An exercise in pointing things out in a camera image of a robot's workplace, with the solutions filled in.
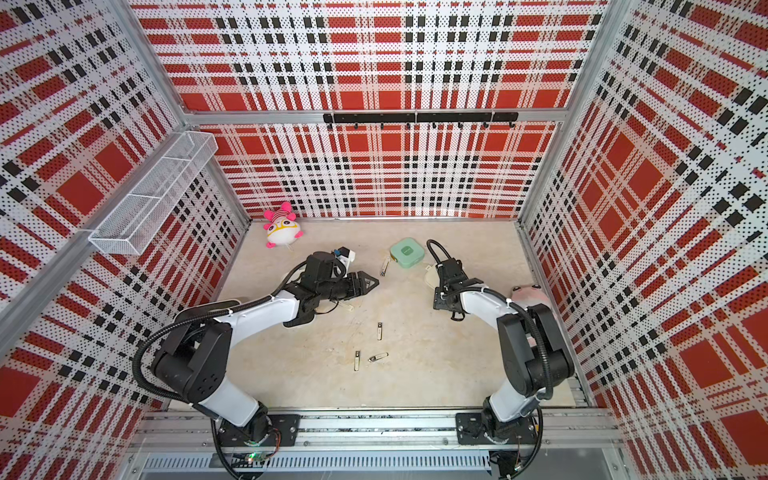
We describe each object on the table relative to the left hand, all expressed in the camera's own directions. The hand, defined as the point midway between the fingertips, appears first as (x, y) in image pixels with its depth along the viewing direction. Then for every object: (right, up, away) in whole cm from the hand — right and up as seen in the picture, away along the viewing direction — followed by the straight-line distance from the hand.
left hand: (377, 283), depth 87 cm
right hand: (+24, -6, +7) cm, 26 cm away
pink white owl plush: (-37, +18, +21) cm, 47 cm away
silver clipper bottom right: (0, -21, -2) cm, 21 cm away
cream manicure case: (+18, +1, +14) cm, 22 cm away
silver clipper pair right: (0, -15, +3) cm, 15 cm away
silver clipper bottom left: (-6, -22, -3) cm, 23 cm away
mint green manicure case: (+9, +9, +20) cm, 24 cm away
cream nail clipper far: (+1, +2, +18) cm, 18 cm away
